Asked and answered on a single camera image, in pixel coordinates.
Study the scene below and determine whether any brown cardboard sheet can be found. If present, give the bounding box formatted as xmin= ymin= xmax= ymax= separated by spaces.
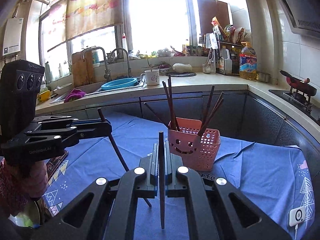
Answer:
xmin=196 ymin=0 xmax=233 ymax=43

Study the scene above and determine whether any steel sink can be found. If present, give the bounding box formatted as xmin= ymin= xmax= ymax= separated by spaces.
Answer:
xmin=49 ymin=79 xmax=148 ymax=105

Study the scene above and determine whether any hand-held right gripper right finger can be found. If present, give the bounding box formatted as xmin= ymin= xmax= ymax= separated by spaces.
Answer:
xmin=164 ymin=141 xmax=292 ymax=240

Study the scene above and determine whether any bunch of wooden chopsticks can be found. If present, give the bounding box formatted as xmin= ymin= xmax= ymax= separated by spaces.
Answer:
xmin=144 ymin=74 xmax=225 ymax=137

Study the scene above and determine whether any pile of snack bags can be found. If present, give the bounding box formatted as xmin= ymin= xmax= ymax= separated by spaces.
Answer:
xmin=211 ymin=16 xmax=252 ymax=43

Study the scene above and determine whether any white water heater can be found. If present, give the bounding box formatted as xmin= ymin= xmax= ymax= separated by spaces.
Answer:
xmin=2 ymin=17 xmax=24 ymax=57

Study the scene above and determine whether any black condiment rack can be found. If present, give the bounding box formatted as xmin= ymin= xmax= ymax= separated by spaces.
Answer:
xmin=203 ymin=32 xmax=242 ymax=75

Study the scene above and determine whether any pink cloth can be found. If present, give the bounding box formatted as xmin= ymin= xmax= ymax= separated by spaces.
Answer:
xmin=63 ymin=88 xmax=87 ymax=103

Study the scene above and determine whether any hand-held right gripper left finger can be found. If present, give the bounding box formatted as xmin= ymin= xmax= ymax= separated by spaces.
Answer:
xmin=41 ymin=142 xmax=160 ymax=240

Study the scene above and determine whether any gas stove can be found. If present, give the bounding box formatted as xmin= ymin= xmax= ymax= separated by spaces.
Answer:
xmin=268 ymin=88 xmax=320 ymax=121

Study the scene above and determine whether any pink plastic utensil holder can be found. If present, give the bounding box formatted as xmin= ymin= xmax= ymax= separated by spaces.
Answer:
xmin=167 ymin=117 xmax=222 ymax=172

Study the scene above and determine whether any white printed mug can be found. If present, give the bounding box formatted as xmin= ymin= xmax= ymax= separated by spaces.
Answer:
xmin=140 ymin=69 xmax=161 ymax=86

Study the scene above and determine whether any white plastic bag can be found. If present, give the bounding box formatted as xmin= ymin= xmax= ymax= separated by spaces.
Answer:
xmin=172 ymin=63 xmax=193 ymax=73

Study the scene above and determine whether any white plastic jug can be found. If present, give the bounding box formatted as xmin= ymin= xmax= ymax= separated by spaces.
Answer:
xmin=220 ymin=45 xmax=232 ymax=75

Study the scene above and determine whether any brown wooden chopstick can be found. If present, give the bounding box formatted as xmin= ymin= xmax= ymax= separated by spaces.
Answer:
xmin=97 ymin=108 xmax=152 ymax=208
xmin=158 ymin=131 xmax=166 ymax=230

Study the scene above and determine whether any row of spice bottles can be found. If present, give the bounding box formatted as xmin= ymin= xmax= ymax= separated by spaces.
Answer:
xmin=182 ymin=44 xmax=208 ymax=57

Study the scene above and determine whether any dark bowl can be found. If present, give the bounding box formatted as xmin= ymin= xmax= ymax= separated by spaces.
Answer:
xmin=158 ymin=63 xmax=173 ymax=75

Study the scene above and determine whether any cooking oil bottle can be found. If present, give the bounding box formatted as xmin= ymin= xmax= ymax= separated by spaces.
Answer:
xmin=238 ymin=41 xmax=258 ymax=81

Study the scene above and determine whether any white square device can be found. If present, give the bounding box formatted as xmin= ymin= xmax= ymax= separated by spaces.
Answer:
xmin=287 ymin=207 xmax=306 ymax=227

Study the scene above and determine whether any person's left forearm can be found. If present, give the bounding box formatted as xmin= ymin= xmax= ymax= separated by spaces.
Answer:
xmin=0 ymin=157 xmax=49 ymax=216

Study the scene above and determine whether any kitchen counter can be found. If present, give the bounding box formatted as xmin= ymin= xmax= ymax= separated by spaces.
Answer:
xmin=35 ymin=71 xmax=320 ymax=160

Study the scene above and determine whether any square metal faucet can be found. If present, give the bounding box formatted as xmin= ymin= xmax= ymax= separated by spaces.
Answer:
xmin=82 ymin=46 xmax=112 ymax=81

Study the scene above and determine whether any red frying pan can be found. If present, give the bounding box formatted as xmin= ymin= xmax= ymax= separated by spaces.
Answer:
xmin=280 ymin=70 xmax=318 ymax=97

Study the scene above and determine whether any printed window blind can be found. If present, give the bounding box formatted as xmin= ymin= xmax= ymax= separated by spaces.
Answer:
xmin=47 ymin=0 xmax=125 ymax=53

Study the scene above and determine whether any curved metal faucet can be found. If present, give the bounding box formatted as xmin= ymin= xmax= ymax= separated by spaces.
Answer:
xmin=110 ymin=47 xmax=132 ymax=78

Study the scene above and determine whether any dark thin chopstick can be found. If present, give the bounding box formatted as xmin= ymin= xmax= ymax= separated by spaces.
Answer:
xmin=144 ymin=102 xmax=171 ymax=128
xmin=168 ymin=74 xmax=178 ymax=131

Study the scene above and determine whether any smartphone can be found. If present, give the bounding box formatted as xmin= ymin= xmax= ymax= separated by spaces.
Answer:
xmin=46 ymin=151 xmax=69 ymax=181

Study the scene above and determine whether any range hood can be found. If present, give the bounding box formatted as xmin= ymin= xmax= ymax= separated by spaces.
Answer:
xmin=264 ymin=0 xmax=320 ymax=35

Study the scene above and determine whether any small steel bowl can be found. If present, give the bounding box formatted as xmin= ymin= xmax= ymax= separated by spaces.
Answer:
xmin=257 ymin=72 xmax=271 ymax=83

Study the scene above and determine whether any wooden cutting board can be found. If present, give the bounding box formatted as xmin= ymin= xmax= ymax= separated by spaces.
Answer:
xmin=71 ymin=52 xmax=96 ymax=88

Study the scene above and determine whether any blue printed tablecloth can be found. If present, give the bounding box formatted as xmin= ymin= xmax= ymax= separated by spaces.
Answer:
xmin=41 ymin=111 xmax=316 ymax=240

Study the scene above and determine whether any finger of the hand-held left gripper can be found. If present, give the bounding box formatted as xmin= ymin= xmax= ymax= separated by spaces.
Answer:
xmin=23 ymin=125 xmax=113 ymax=149
xmin=30 ymin=116 xmax=112 ymax=131

